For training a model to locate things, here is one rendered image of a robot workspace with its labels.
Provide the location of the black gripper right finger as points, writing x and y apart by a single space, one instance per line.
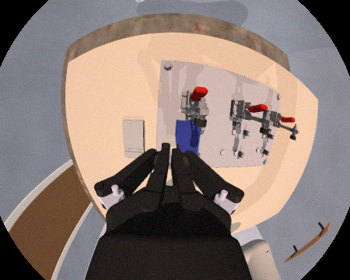
187 167

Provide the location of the blue rectangular plate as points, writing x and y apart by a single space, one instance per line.
187 135

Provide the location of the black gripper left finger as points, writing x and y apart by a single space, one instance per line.
124 183

